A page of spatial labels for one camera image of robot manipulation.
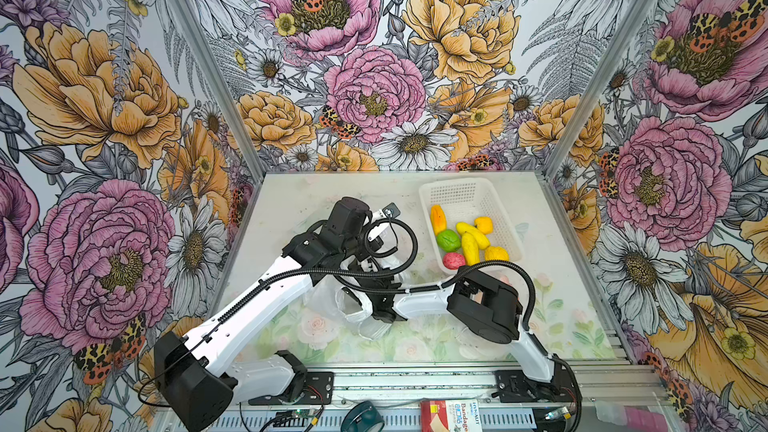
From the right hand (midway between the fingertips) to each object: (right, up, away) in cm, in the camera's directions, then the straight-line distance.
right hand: (369, 265), depth 92 cm
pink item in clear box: (+62, -30, -23) cm, 73 cm away
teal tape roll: (+1, -25, -30) cm, 39 cm away
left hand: (+1, +11, -16) cm, 20 cm away
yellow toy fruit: (+38, +4, -1) cm, 38 cm away
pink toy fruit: (+25, +2, -3) cm, 25 cm away
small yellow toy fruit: (+37, +12, +7) cm, 40 cm away
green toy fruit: (+24, +7, +2) cm, 25 cm away
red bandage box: (+22, -28, -25) cm, 43 cm away
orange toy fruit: (+22, +14, +10) cm, 28 cm away
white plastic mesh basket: (+33, +19, +19) cm, 43 cm away
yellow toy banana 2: (+35, +8, +5) cm, 36 cm away
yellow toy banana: (+31, +4, +1) cm, 32 cm away
